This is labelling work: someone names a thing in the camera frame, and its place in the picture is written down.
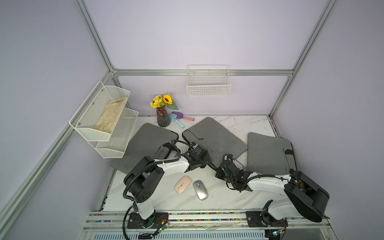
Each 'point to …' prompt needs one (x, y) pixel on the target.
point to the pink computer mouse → (183, 184)
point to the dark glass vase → (163, 116)
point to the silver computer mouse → (200, 189)
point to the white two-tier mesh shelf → (112, 145)
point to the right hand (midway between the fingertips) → (217, 172)
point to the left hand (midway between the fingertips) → (205, 159)
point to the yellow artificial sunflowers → (159, 101)
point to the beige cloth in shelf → (110, 114)
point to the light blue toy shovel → (172, 117)
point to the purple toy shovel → (180, 115)
